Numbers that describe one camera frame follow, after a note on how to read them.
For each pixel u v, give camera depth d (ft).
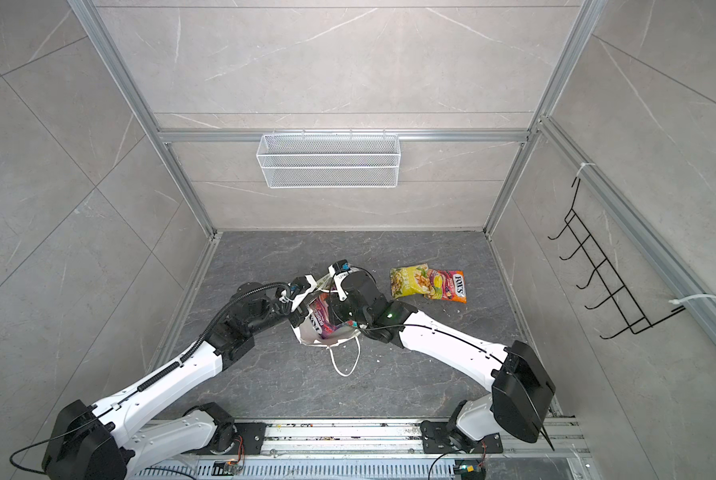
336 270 2.24
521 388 1.31
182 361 1.63
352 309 2.12
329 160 3.29
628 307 1.99
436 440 2.40
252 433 2.41
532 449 2.45
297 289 1.99
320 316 2.82
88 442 1.26
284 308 2.08
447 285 3.29
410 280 3.30
